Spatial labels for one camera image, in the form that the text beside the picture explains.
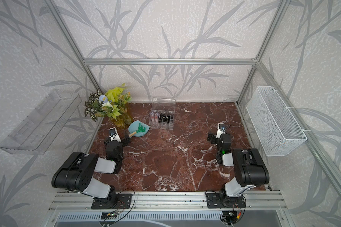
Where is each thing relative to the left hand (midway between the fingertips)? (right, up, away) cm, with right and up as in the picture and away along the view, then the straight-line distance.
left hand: (118, 132), depth 90 cm
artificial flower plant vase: (-4, +18, +1) cm, 19 cm away
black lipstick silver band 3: (+31, +8, +12) cm, 34 cm away
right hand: (+65, +1, +4) cm, 65 cm away
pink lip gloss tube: (+20, +10, +12) cm, 25 cm away
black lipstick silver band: (+25, +9, +12) cm, 29 cm away
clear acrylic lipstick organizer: (+25, +19, +30) cm, 43 cm away
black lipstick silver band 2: (+28, +9, +12) cm, 32 cm away
